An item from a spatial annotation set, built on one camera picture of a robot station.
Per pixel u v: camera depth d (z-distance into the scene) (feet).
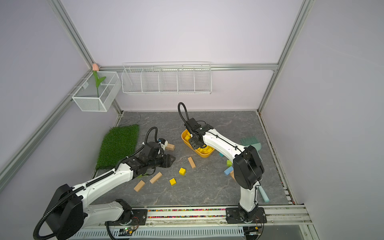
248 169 1.56
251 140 3.35
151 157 2.11
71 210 1.30
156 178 2.82
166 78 3.41
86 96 2.70
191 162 3.01
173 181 2.77
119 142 3.26
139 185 2.74
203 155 2.99
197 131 2.07
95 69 2.92
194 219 2.42
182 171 2.85
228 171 2.90
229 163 2.96
